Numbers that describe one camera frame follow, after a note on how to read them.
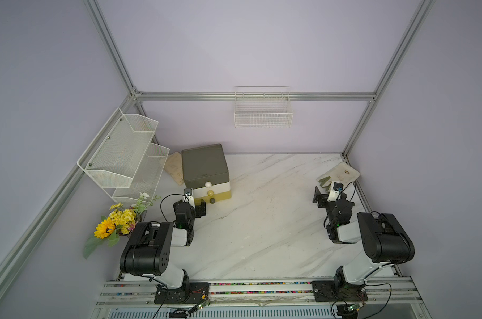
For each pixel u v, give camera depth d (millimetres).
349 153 1202
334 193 802
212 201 956
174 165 1123
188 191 818
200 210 878
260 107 952
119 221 658
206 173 840
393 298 732
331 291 729
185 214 719
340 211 703
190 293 727
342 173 1110
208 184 842
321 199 839
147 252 451
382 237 483
